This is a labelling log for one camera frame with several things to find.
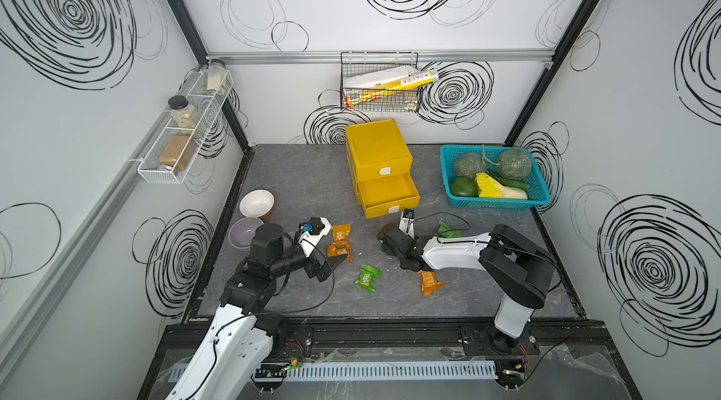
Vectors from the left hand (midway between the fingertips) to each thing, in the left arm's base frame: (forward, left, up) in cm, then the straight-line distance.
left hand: (333, 241), depth 72 cm
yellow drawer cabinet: (+27, -12, +1) cm, 29 cm away
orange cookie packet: (+12, 0, -18) cm, 22 cm away
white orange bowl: (+22, +30, -17) cm, 41 cm away
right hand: (+10, -18, -19) cm, 28 cm away
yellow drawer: (+21, -15, -9) cm, 28 cm away
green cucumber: (+29, -59, -10) cm, 67 cm away
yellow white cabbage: (+26, -50, -9) cm, 58 cm away
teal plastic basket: (+25, -42, -11) cm, 51 cm away
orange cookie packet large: (+6, 0, -18) cm, 19 cm away
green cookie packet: (+15, -34, -17) cm, 41 cm away
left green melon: (+35, -45, -7) cm, 57 cm away
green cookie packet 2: (-3, -9, -17) cm, 19 cm away
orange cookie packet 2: (-4, -28, -17) cm, 33 cm away
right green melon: (+33, -60, -5) cm, 69 cm away
